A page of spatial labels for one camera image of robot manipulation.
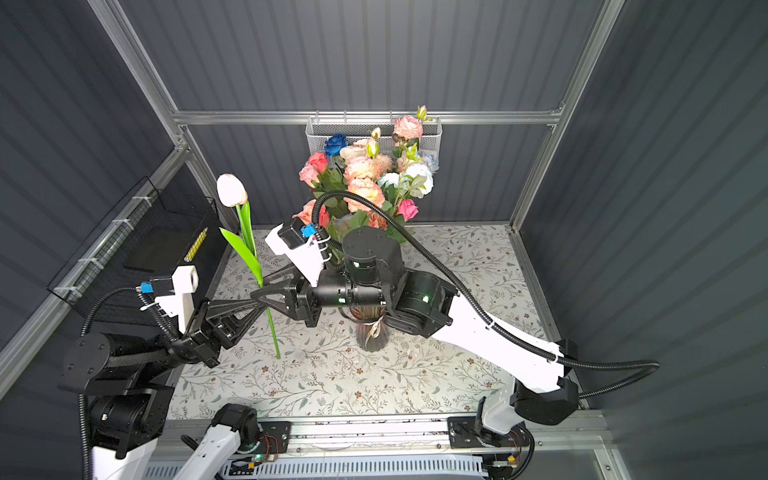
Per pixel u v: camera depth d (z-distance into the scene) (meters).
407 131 0.73
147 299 0.39
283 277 0.44
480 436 0.65
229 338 0.44
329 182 0.83
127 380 0.38
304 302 0.38
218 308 0.43
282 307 0.42
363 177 0.60
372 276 0.36
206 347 0.40
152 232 0.80
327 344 0.89
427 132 0.77
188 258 0.74
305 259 0.38
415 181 0.65
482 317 0.39
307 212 0.61
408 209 0.67
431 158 0.87
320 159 0.80
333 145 0.78
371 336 0.78
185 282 0.39
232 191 0.39
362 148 0.74
